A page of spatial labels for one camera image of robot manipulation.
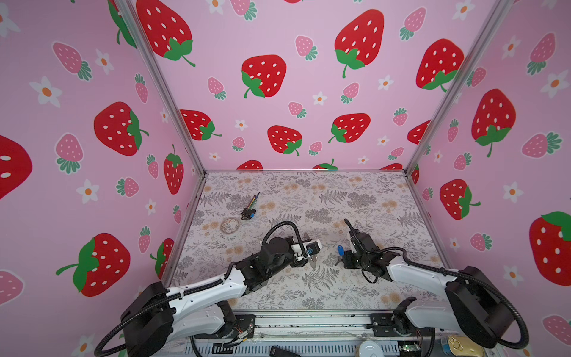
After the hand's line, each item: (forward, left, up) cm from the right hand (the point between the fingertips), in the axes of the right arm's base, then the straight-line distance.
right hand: (342, 257), depth 89 cm
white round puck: (-30, -7, +4) cm, 31 cm away
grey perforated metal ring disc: (+10, +51, 0) cm, 52 cm away
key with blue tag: (+4, 0, -2) cm, 4 cm away
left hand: (-2, +14, +18) cm, 23 cm away
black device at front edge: (-34, +21, +2) cm, 40 cm away
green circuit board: (-28, -22, -2) cm, 35 cm away
